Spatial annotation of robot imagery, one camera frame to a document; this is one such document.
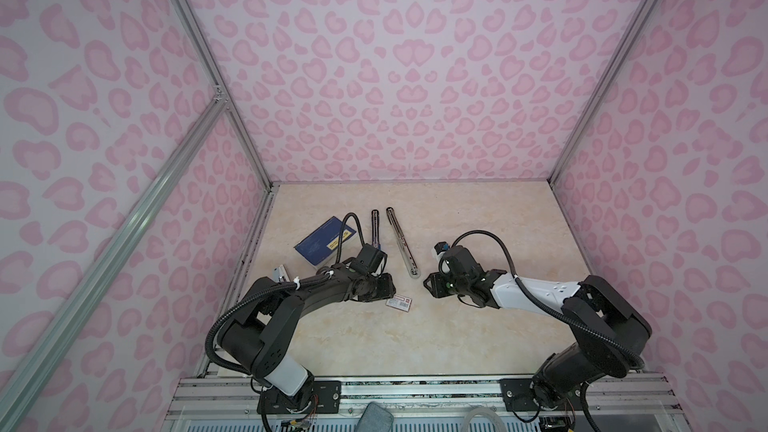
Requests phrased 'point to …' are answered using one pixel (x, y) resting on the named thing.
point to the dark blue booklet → (324, 240)
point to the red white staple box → (399, 302)
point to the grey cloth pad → (375, 418)
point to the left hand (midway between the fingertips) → (395, 288)
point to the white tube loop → (482, 410)
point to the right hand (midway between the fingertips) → (429, 284)
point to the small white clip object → (280, 274)
